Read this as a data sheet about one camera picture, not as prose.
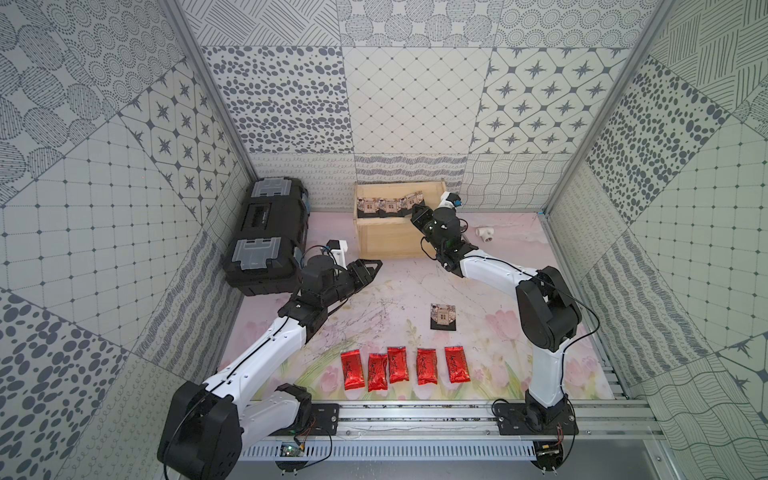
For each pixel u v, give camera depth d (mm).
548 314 513
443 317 925
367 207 929
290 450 716
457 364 816
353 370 799
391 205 932
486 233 1106
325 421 735
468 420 761
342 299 691
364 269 712
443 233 718
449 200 820
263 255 854
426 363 818
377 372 788
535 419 651
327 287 628
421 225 818
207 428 386
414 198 929
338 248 732
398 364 813
